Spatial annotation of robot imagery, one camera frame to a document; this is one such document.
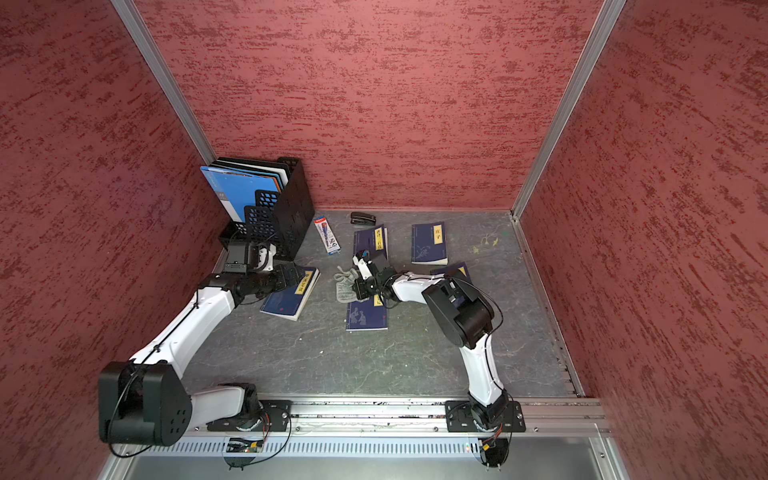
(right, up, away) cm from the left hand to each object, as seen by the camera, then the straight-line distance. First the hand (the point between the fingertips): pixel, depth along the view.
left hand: (291, 283), depth 85 cm
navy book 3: (+43, +11, +24) cm, 51 cm away
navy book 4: (+52, +1, +22) cm, 57 cm away
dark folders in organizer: (-7, +35, +6) cm, 36 cm away
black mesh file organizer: (-7, +20, +8) cm, 22 cm away
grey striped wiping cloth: (+14, -4, +10) cm, 18 cm away
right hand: (+18, -4, +13) cm, 22 cm away
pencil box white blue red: (+6, +12, +25) cm, 28 cm away
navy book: (-3, -7, +6) cm, 9 cm away
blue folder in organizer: (-19, +29, +6) cm, 35 cm away
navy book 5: (+22, -11, +6) cm, 25 cm away
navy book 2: (+23, +13, +25) cm, 36 cm away
